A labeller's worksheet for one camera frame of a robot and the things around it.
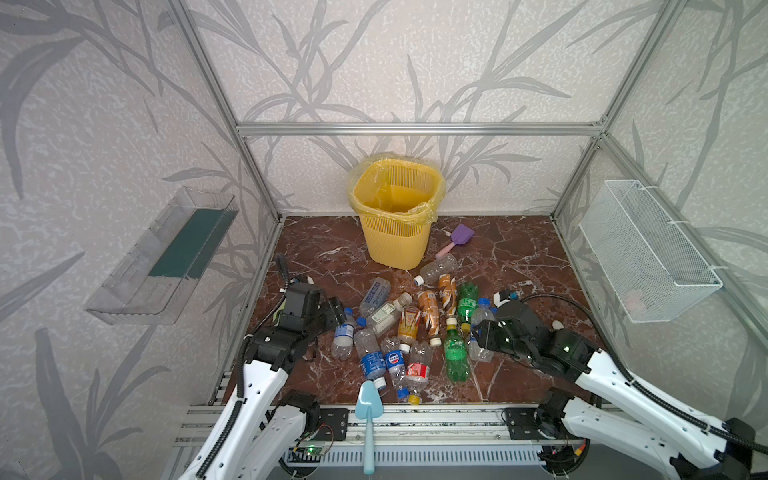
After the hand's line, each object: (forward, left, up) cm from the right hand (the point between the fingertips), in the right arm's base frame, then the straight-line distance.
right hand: (476, 323), depth 77 cm
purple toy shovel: (+42, -3, -14) cm, 45 cm away
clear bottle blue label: (-7, +27, -8) cm, 29 cm away
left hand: (+5, +36, +4) cm, 36 cm away
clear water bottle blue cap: (0, +36, -9) cm, 38 cm away
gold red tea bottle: (+2, +18, -8) cm, 19 cm away
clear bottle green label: (+6, +24, -7) cm, 26 cm away
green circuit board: (-26, +40, -12) cm, 50 cm away
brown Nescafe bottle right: (+16, +5, -9) cm, 19 cm away
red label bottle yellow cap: (-9, +15, -8) cm, 20 cm away
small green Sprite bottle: (+10, -1, -8) cm, 12 cm away
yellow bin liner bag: (+48, +21, +5) cm, 53 cm away
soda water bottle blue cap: (+12, +28, -8) cm, 32 cm away
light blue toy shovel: (-17, +28, -13) cm, 35 cm away
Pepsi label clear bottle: (-7, +21, -8) cm, 24 cm away
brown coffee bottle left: (+8, +11, -9) cm, 16 cm away
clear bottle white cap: (+25, +5, -9) cm, 27 cm away
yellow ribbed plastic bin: (+25, +21, +2) cm, 33 cm away
